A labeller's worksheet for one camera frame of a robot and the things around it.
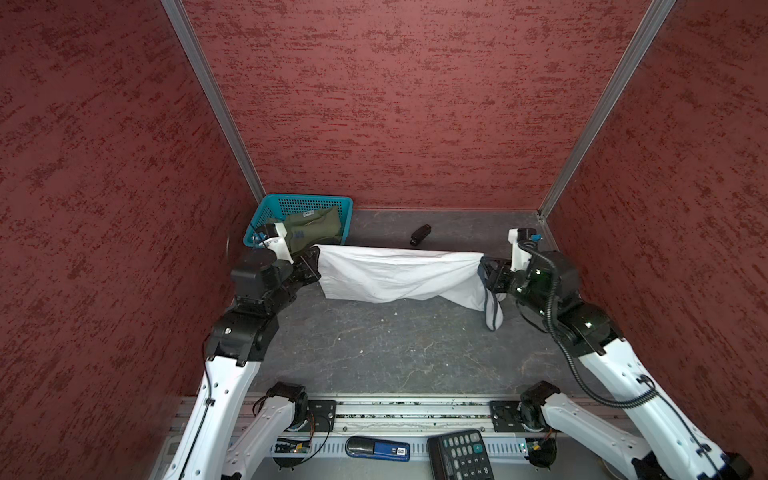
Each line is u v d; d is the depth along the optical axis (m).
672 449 0.38
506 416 0.74
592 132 0.95
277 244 0.57
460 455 0.68
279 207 1.14
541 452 0.71
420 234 1.13
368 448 0.66
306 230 0.98
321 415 0.74
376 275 0.74
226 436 0.40
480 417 0.76
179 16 0.71
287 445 0.73
